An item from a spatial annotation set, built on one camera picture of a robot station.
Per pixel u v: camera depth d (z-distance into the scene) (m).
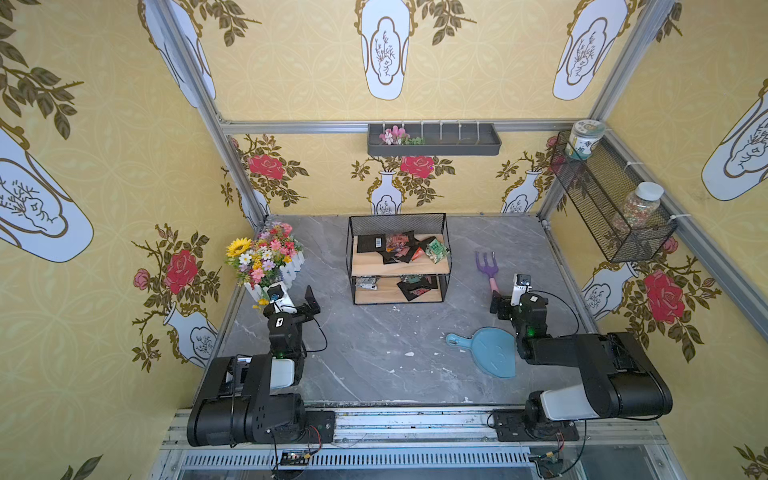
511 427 0.73
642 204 0.65
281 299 0.75
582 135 0.85
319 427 0.73
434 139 0.92
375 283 0.98
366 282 0.99
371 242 0.92
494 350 0.86
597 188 0.90
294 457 0.73
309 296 0.83
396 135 0.88
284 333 0.66
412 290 0.97
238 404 0.43
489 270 1.06
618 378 0.45
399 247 0.88
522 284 0.80
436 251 0.88
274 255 0.90
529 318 0.71
